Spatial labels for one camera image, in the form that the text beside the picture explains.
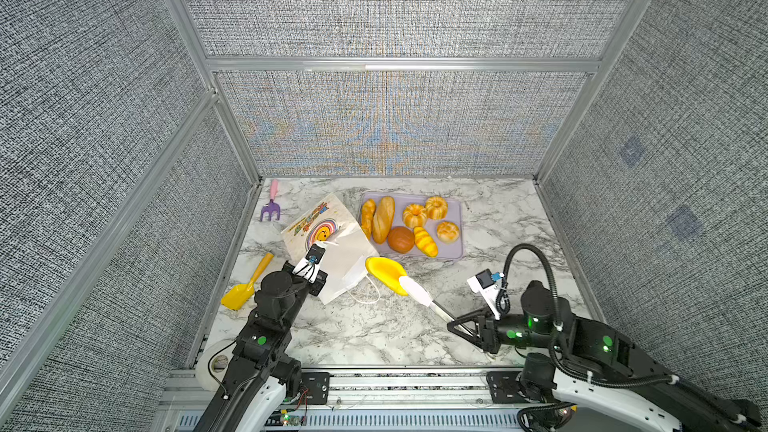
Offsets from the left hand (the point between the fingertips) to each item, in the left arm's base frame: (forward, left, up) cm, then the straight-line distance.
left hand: (315, 250), depth 75 cm
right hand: (-21, -30, +2) cm, 37 cm away
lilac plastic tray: (+9, -40, -19) cm, 46 cm away
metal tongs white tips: (-15, -25, +3) cm, 30 cm away
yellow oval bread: (-9, -17, +3) cm, 20 cm away
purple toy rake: (+32, +22, -20) cm, 44 cm away
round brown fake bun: (+12, -23, -15) cm, 31 cm away
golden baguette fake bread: (+21, -19, -16) cm, 32 cm away
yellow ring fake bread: (+22, -29, -16) cm, 40 cm away
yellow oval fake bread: (+12, -32, -17) cm, 38 cm away
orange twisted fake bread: (+26, -13, -18) cm, 34 cm away
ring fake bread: (+26, -38, -17) cm, 49 cm away
